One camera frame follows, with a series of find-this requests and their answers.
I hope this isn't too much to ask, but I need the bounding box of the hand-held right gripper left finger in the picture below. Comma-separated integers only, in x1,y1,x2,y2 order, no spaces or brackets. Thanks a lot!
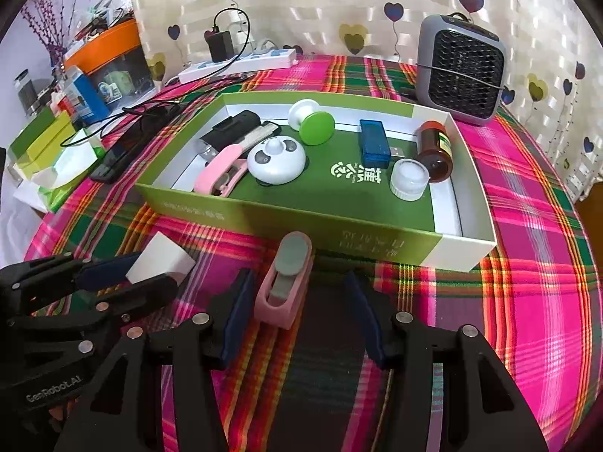
54,268,256,452

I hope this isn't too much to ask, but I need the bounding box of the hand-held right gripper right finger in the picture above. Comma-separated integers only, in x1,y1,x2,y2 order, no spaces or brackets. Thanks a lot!
343,270,549,452

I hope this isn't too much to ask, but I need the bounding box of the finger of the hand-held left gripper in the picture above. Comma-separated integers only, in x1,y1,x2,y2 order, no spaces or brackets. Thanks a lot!
0,252,143,316
9,275,179,354

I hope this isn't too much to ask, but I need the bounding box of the pink clip with grey tab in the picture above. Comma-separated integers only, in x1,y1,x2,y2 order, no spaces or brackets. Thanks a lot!
254,232,312,330

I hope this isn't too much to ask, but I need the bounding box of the white plug charger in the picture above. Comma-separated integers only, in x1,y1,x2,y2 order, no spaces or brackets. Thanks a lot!
126,232,196,288

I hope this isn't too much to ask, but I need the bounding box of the green and white cardboard box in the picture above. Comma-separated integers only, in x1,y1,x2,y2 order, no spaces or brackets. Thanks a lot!
136,92,497,273

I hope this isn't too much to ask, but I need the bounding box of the white ribbed bottle cap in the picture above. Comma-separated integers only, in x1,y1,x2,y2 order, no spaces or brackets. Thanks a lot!
389,159,430,202

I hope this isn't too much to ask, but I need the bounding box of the white panda-face oval gadget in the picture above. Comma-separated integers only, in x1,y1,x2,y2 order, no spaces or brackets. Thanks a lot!
247,136,307,184

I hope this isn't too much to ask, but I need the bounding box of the brown jar with red lid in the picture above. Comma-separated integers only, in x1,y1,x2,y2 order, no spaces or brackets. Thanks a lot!
415,121,454,183

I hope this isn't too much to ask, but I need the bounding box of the blue translucent usb tester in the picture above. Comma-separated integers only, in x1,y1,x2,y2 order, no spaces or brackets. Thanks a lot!
359,119,406,169

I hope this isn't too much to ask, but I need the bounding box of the black device with clear cap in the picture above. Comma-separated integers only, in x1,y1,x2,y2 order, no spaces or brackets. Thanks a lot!
200,110,260,161

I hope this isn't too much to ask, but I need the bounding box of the white and green spool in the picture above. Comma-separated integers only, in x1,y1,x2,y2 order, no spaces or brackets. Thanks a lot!
288,99,335,147

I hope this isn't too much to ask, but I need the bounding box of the white paper sheet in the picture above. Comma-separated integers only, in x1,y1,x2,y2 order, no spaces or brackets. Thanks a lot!
14,181,52,212

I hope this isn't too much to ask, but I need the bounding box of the green tissue pack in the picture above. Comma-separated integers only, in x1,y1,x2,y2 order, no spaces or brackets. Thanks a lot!
16,139,107,212

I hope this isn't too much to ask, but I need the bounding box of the black smartphone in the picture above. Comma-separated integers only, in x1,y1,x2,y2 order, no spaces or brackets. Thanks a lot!
89,104,182,183

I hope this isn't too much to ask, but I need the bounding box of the yellow-green cardboard box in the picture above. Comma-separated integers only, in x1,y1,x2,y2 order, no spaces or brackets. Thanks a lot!
9,108,76,180

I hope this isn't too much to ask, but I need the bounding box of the pink and green plaid tablecloth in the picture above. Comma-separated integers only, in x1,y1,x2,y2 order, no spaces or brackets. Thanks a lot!
23,54,594,452

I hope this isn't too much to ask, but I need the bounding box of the blue and white carton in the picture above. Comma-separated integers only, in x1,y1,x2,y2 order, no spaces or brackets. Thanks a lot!
63,68,111,125

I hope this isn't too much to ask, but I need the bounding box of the orange storage bin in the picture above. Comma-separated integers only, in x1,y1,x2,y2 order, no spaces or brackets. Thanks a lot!
63,19,142,73

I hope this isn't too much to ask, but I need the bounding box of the white power strip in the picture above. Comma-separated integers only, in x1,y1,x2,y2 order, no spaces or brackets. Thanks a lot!
179,47,297,83

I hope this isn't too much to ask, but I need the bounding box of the black power adapter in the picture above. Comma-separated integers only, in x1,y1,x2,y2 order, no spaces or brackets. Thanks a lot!
205,29,236,63

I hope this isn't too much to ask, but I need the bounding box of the grey desktop fan heater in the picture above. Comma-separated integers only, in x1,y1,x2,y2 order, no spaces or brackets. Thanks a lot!
417,13,507,126

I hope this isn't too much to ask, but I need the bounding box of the black cable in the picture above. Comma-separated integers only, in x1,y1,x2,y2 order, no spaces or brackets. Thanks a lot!
61,8,250,147

